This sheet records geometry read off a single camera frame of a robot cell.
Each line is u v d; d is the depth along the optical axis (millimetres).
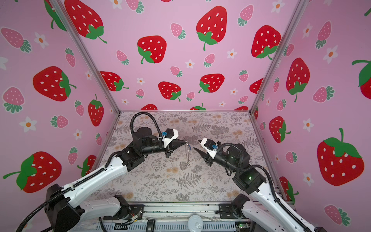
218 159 553
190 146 674
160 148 593
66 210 381
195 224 661
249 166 511
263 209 578
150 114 521
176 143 576
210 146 496
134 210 750
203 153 570
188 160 950
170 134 538
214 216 731
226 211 732
